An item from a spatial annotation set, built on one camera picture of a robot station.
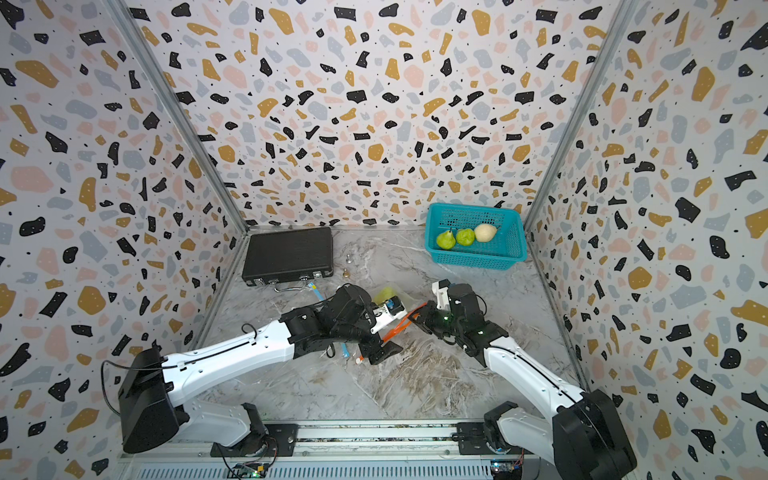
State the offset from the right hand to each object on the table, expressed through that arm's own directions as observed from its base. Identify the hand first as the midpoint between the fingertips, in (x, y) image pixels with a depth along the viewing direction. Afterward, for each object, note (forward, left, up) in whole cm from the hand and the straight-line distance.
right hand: (406, 316), depth 79 cm
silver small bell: (+31, +22, -14) cm, 40 cm away
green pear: (+38, -14, -11) cm, 42 cm away
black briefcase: (+36, +47, -18) cm, 62 cm away
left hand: (-6, +2, +2) cm, 6 cm away
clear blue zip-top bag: (-14, +12, +11) cm, 22 cm away
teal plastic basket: (+40, -38, -17) cm, 58 cm away
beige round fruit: (+43, -29, -11) cm, 53 cm away
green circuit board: (-33, +36, -15) cm, 51 cm away
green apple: (+40, -21, -11) cm, 47 cm away
